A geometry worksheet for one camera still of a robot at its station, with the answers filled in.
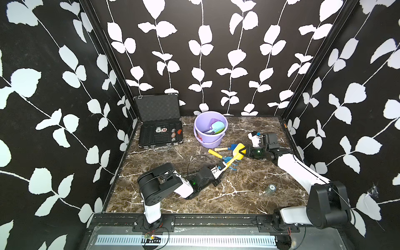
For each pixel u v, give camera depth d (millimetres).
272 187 798
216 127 1007
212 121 1037
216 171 740
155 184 482
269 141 685
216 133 904
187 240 701
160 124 1117
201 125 980
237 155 856
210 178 685
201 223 751
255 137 799
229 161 859
